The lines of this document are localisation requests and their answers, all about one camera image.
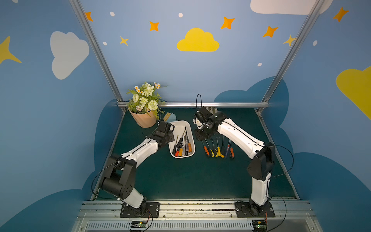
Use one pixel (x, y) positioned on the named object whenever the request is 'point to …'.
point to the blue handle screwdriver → (227, 149)
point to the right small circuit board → (260, 225)
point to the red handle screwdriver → (177, 152)
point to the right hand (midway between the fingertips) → (199, 136)
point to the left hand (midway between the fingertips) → (169, 133)
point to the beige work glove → (213, 110)
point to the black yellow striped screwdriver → (212, 150)
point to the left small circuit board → (138, 224)
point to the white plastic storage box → (179, 127)
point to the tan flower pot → (144, 120)
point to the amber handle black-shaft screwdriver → (189, 144)
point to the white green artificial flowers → (146, 99)
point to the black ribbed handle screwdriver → (175, 148)
